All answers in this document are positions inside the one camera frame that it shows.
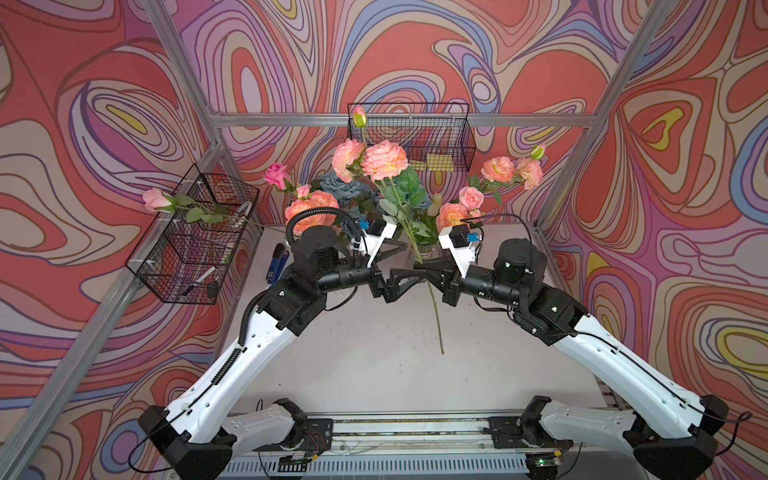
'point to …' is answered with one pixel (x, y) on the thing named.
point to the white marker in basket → (199, 281)
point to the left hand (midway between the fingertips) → (415, 262)
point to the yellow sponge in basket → (435, 162)
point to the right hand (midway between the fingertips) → (418, 273)
